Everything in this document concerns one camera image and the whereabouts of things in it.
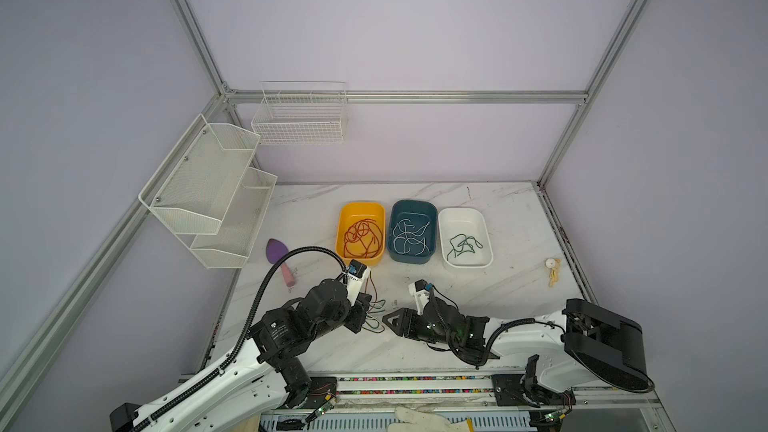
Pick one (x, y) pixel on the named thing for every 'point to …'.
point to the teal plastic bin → (412, 231)
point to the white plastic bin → (469, 221)
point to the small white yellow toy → (554, 266)
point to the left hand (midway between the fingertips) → (366, 300)
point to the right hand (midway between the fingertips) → (383, 325)
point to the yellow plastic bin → (349, 212)
